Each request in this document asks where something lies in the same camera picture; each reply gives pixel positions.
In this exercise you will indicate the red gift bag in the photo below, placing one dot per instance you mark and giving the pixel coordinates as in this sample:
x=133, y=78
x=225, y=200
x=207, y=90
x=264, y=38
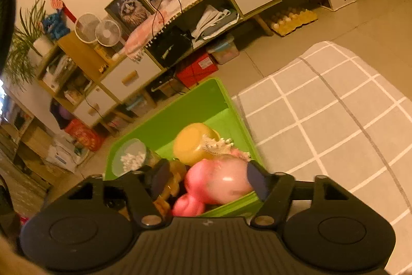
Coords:
x=85, y=135

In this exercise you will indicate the green plastic bin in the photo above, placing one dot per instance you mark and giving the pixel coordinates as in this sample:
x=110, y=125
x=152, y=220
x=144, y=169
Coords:
x=206, y=101

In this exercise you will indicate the tall wooden shelf cabinet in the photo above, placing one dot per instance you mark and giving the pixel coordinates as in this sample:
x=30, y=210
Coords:
x=77, y=52

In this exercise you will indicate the blue lid storage box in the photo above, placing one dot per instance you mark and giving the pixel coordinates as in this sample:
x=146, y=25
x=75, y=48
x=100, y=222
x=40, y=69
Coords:
x=136, y=106

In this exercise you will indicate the orange toy bowl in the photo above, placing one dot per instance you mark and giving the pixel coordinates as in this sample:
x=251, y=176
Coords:
x=193, y=143

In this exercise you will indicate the blue plush toy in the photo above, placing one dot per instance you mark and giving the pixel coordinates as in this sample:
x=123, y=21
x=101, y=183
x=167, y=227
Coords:
x=55, y=25

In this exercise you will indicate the clear cotton swab jar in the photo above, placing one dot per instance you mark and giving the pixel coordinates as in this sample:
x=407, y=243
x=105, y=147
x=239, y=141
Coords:
x=133, y=157

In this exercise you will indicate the folded clothes pile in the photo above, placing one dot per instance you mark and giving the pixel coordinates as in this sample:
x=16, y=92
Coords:
x=214, y=22

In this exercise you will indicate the green potted plant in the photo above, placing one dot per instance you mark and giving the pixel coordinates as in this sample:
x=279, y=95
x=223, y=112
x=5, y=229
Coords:
x=22, y=49

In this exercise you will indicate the amber toy hand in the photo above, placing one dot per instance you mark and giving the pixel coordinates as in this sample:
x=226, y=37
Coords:
x=219, y=147

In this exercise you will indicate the framed raccoon picture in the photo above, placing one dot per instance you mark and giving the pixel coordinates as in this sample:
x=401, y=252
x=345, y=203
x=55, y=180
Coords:
x=130, y=9

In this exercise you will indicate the purple ball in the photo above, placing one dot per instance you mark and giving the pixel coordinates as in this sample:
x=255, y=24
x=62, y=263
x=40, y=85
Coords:
x=64, y=114

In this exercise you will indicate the brown amber toy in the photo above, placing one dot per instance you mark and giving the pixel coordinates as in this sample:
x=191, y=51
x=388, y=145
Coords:
x=175, y=178

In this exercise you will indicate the grey checkered mat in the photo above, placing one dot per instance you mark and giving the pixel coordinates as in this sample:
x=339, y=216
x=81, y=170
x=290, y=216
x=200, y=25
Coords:
x=338, y=101

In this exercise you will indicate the large white desk fan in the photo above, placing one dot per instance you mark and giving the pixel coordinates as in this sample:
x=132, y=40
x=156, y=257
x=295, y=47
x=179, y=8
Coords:
x=86, y=27

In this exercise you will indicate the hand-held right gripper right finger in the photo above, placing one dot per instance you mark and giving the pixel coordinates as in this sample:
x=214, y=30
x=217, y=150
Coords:
x=257, y=180

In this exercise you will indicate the yellow egg carton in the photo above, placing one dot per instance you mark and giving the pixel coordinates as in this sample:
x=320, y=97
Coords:
x=294, y=22

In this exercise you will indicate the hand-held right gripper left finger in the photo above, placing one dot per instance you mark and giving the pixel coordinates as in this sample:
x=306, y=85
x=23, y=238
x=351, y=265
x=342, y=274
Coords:
x=161, y=180

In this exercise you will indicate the red box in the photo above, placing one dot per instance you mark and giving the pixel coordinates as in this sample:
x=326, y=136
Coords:
x=198, y=70

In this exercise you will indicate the clear storage box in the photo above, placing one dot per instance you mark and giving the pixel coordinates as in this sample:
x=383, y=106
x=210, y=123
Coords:
x=225, y=49

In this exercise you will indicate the pink egg toy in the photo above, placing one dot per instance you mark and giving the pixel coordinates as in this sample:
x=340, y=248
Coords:
x=230, y=180

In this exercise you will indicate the black bag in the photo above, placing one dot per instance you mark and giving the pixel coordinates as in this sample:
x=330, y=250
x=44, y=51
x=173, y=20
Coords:
x=170, y=48

